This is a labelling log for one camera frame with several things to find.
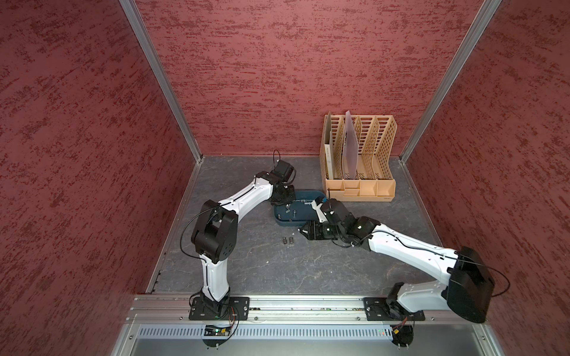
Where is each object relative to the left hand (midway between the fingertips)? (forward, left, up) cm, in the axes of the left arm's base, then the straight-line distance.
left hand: (290, 203), depth 91 cm
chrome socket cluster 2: (-13, +2, -8) cm, 15 cm away
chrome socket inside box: (+6, -7, -7) cm, 12 cm away
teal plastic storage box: (+2, -5, -10) cm, 11 cm away
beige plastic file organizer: (+13, -39, -1) cm, 41 cm away
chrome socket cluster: (-12, -1, -8) cm, 15 cm away
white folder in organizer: (+20, -15, +19) cm, 32 cm away
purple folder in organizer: (+15, -25, +16) cm, 33 cm away
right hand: (-15, -6, +3) cm, 17 cm away
